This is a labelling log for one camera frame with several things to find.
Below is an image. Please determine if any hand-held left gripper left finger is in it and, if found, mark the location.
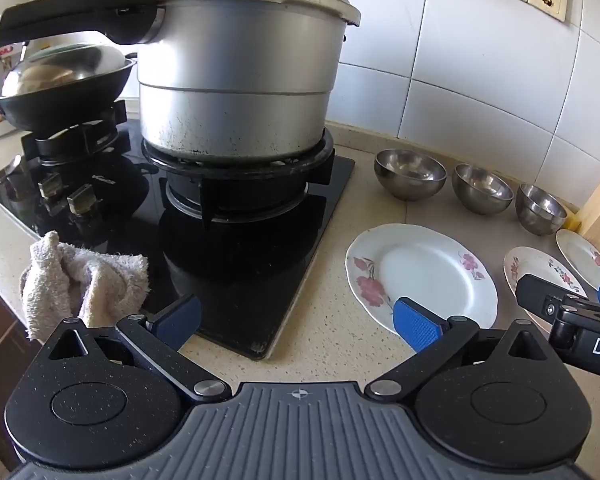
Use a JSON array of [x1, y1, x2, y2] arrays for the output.
[[47, 294, 232, 403]]

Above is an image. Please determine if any red label seasoning bottle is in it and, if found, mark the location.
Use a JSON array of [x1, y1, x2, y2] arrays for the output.
[[0, 41, 27, 92]]

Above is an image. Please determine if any steel wok lid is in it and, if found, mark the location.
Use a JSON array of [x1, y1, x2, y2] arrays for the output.
[[2, 42, 134, 98]]

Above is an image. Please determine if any small floral white plate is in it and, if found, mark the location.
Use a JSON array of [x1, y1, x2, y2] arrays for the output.
[[555, 229, 600, 292]]

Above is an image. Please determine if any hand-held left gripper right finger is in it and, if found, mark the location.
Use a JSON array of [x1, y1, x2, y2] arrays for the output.
[[365, 296, 551, 403]]

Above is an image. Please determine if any large steel bowl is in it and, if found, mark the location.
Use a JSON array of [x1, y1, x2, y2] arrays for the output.
[[374, 148, 447, 202]]

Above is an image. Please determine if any metal stove knob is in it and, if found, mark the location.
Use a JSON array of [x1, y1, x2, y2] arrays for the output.
[[37, 173, 64, 199], [66, 183, 97, 216]]

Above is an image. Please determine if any white terry towel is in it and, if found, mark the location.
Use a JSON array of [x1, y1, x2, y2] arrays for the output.
[[22, 231, 151, 342]]

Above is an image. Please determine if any medium floral white plate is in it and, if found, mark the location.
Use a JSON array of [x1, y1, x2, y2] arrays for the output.
[[503, 246, 589, 312]]

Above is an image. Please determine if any medium steel bowl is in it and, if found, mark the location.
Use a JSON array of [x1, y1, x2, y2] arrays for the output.
[[451, 163, 515, 216]]

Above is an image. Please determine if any large floral white plate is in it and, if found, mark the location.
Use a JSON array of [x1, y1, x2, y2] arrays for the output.
[[345, 223, 499, 335]]

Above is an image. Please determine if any black round pot support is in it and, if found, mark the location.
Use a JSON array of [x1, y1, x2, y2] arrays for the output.
[[141, 127, 337, 227]]

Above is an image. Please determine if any black glass gas stove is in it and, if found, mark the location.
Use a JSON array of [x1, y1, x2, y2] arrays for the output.
[[0, 120, 356, 361]]

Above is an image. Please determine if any black wok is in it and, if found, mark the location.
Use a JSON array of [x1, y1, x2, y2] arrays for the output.
[[0, 57, 137, 133]]

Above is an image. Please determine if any metal spoon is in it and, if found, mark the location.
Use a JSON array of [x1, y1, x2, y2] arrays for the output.
[[0, 154, 24, 204]]

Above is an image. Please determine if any black square pot support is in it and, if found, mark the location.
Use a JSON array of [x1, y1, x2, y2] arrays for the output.
[[21, 100, 129, 164]]

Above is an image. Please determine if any aluminium pressure cooker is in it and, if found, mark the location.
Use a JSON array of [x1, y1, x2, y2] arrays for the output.
[[0, 0, 363, 162]]

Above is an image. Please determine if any small steel bowl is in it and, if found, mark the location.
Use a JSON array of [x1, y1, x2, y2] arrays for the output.
[[515, 183, 569, 237]]

